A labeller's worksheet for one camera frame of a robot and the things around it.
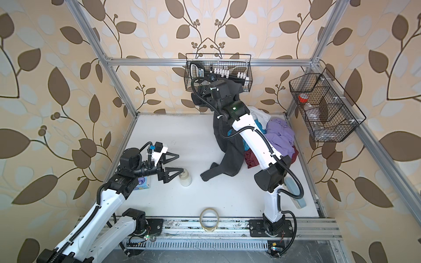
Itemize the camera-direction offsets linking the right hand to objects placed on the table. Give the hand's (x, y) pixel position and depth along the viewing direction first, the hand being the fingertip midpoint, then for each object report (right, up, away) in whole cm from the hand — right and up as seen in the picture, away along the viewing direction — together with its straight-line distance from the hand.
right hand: (219, 96), depth 76 cm
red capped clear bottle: (+47, +1, +12) cm, 48 cm away
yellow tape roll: (-5, -62, -2) cm, 62 cm away
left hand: (-17, -30, -7) cm, 35 cm away
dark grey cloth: (+8, -32, +14) cm, 36 cm away
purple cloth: (+36, -18, +17) cm, 44 cm away
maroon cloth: (+19, -34, +15) cm, 42 cm away
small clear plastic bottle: (-17, -41, +5) cm, 44 cm away
